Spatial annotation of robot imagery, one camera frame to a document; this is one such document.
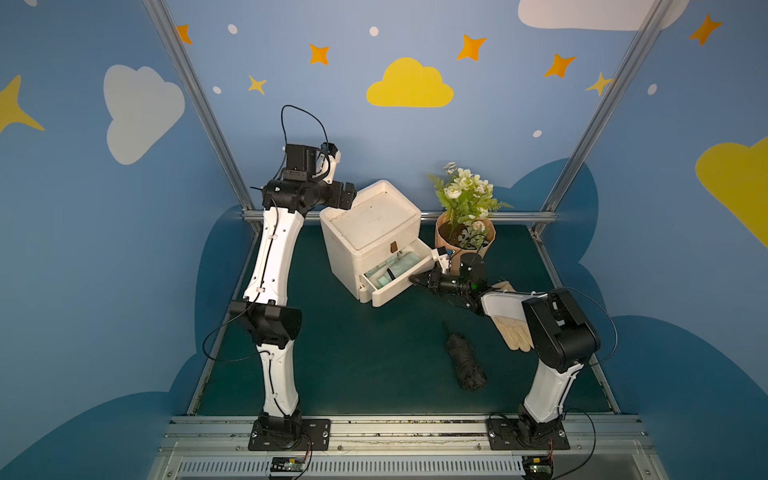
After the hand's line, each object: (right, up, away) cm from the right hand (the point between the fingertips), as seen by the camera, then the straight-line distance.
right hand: (413, 277), depth 90 cm
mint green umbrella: (-10, -1, +3) cm, 10 cm away
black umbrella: (+14, -25, -11) cm, 31 cm away
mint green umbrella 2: (-3, +4, +6) cm, 8 cm away
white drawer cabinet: (-12, +9, -6) cm, 16 cm away
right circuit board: (+30, -46, -17) cm, 57 cm away
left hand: (-21, +26, -10) cm, 35 cm away
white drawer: (+4, +4, +3) cm, 7 cm away
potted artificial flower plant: (+19, +18, +9) cm, 27 cm away
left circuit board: (-32, -44, -18) cm, 58 cm away
